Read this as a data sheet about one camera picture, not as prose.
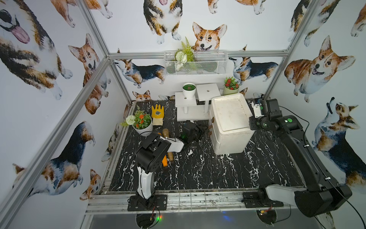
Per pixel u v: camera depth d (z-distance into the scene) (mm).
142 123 908
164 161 866
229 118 801
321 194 371
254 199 733
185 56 816
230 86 949
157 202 735
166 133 979
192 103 986
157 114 1099
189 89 967
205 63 926
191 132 759
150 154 520
